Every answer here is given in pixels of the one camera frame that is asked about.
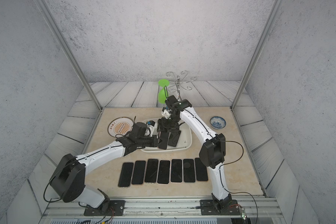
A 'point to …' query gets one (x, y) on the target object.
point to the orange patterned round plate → (120, 126)
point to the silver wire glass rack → (178, 82)
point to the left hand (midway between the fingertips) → (165, 141)
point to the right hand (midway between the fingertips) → (162, 130)
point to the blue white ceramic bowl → (218, 122)
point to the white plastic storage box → (184, 143)
